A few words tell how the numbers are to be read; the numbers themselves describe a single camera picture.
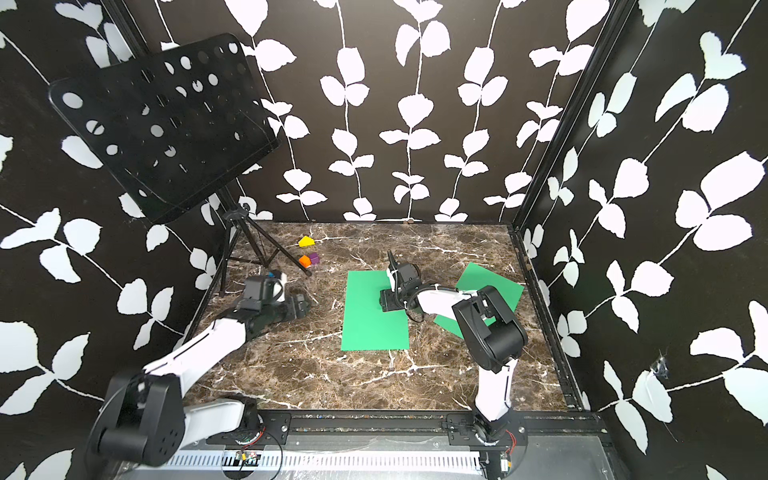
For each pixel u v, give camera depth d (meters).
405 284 0.77
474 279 1.05
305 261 1.07
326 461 0.70
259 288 0.69
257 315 0.66
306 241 1.14
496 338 0.50
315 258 1.08
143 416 0.41
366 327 0.94
